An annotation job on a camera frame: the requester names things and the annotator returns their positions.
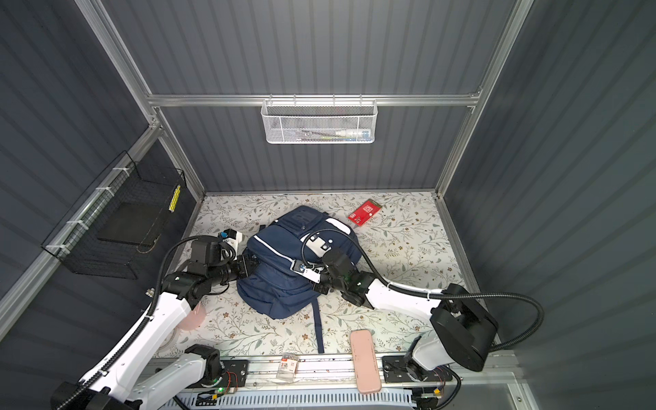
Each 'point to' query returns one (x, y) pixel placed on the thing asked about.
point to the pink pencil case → (366, 362)
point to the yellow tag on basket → (174, 198)
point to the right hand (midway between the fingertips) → (309, 268)
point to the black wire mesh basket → (117, 223)
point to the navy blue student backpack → (283, 272)
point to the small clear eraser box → (288, 367)
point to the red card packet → (365, 212)
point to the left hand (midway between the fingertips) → (258, 261)
